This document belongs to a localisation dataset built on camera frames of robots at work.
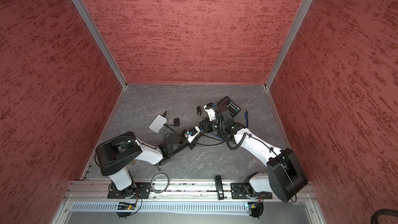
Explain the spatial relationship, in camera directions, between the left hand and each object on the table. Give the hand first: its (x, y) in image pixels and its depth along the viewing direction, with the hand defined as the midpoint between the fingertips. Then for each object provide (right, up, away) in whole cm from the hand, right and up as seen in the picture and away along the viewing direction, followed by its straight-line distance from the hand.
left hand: (201, 132), depth 85 cm
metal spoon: (-22, -18, -4) cm, 29 cm away
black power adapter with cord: (-16, +4, +13) cm, 21 cm away
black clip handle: (+9, -23, -12) cm, 28 cm away
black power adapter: (-2, +11, +19) cm, 22 cm away
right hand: (-1, +4, -3) cm, 5 cm away
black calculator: (+18, +15, +22) cm, 32 cm away
